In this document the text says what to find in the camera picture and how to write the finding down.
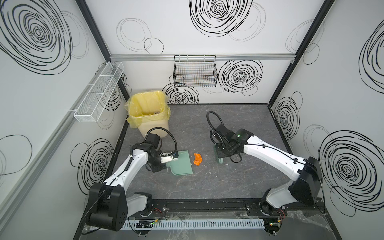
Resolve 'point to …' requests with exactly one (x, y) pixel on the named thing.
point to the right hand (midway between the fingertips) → (218, 153)
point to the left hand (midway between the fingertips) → (163, 162)
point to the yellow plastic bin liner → (147, 107)
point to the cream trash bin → (144, 127)
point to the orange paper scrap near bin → (198, 159)
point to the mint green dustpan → (182, 165)
